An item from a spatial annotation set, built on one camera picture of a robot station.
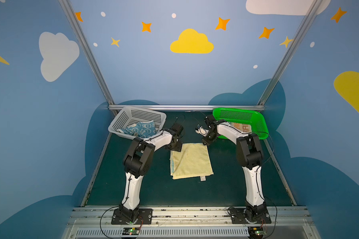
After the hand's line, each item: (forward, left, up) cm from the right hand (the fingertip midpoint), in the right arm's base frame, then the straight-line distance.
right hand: (207, 139), depth 104 cm
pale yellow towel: (-17, +10, -1) cm, 20 cm away
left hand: (-8, +21, 0) cm, 23 cm away
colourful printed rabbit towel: (+12, -27, 0) cm, 30 cm away
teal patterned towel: (+5, +47, +2) cm, 48 cm away
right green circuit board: (-53, -21, -2) cm, 57 cm away
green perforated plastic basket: (+19, -38, +3) cm, 43 cm away
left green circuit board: (-56, +40, -1) cm, 69 cm away
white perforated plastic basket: (+17, +61, +4) cm, 63 cm away
